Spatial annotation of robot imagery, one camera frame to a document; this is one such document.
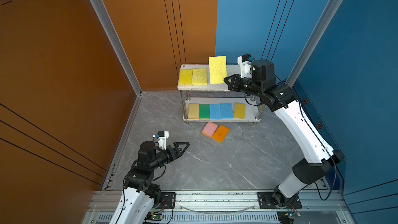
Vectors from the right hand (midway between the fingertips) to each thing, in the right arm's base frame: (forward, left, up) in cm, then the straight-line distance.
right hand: (222, 79), depth 66 cm
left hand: (-19, +17, -25) cm, 36 cm away
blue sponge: (+10, +2, -35) cm, 37 cm away
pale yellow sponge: (+9, +16, -34) cm, 39 cm away
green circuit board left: (-44, +32, -44) cm, 70 cm away
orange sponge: (-3, -1, -41) cm, 41 cm away
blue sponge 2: (+10, -6, -35) cm, 37 cm away
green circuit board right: (-45, -29, -45) cm, 70 cm away
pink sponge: (0, +6, -40) cm, 41 cm away
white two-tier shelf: (+20, +10, -36) cm, 43 cm away
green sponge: (+10, +9, -34) cm, 37 cm away
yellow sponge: (+10, -14, -35) cm, 39 cm away
